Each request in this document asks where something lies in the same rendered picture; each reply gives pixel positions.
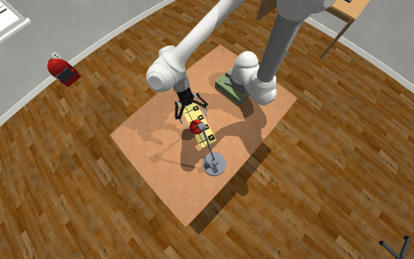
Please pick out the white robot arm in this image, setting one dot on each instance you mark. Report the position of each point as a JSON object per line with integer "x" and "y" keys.
{"x": 169, "y": 71}

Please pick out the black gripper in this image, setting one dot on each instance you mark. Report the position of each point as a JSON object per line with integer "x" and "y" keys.
{"x": 186, "y": 98}

